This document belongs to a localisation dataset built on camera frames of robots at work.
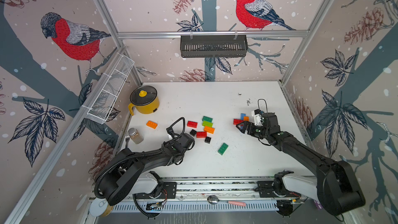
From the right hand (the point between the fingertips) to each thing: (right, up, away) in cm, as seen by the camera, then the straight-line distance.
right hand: (242, 125), depth 87 cm
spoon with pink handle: (-18, -33, -15) cm, 40 cm away
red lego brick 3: (-24, -6, +4) cm, 25 cm away
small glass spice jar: (-60, -5, -3) cm, 61 cm away
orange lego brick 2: (-56, -2, +10) cm, 57 cm away
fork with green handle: (-68, -9, +3) cm, 69 cm away
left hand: (-35, -9, +4) cm, 36 cm away
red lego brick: (-2, 0, +9) cm, 9 cm away
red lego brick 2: (-31, -1, +10) cm, 32 cm away
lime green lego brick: (-21, -1, +10) cm, 23 cm away
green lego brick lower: (-11, -13, -1) cm, 17 cm away
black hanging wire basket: (-16, +51, +17) cm, 56 cm away
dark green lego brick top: (-22, +2, +13) cm, 25 cm away
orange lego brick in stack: (-19, -4, +6) cm, 20 cm away
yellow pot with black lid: (-60, +14, +11) cm, 63 cm away
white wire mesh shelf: (-79, +11, -2) cm, 80 cm away
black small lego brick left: (-29, -6, +5) cm, 30 cm away
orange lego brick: (+5, +2, +10) cm, 11 cm away
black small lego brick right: (-20, -9, +3) cm, 22 cm away
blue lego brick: (+3, +3, +12) cm, 13 cm away
